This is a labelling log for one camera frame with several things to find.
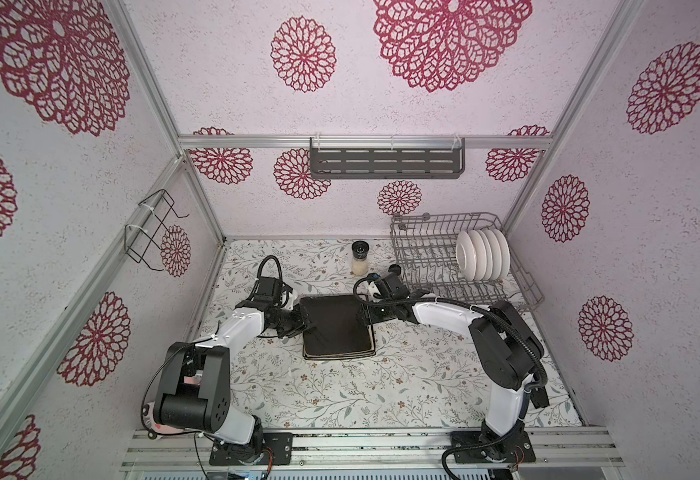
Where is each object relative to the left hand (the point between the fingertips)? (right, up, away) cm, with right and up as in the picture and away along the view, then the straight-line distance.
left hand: (313, 328), depth 89 cm
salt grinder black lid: (+15, +24, +14) cm, 31 cm away
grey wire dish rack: (+41, +25, +28) cm, 55 cm away
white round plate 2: (+53, +22, +6) cm, 58 cm away
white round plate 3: (+58, +23, +7) cm, 63 cm away
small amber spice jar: (+26, +18, +9) cm, 33 cm away
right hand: (+15, +5, +5) cm, 17 cm away
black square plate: (+7, -5, 0) cm, 8 cm away
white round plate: (+50, +22, +11) cm, 55 cm away
